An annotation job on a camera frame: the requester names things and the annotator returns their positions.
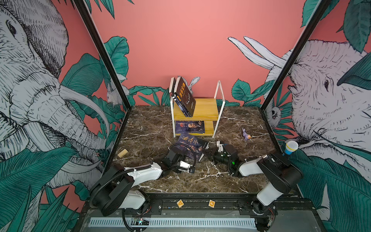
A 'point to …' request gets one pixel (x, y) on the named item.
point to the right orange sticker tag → (211, 203)
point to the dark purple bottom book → (198, 144)
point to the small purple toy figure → (245, 134)
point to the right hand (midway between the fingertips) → (200, 150)
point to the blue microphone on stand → (291, 146)
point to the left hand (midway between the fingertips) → (183, 154)
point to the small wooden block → (122, 153)
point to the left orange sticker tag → (180, 203)
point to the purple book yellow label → (181, 105)
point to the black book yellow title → (184, 95)
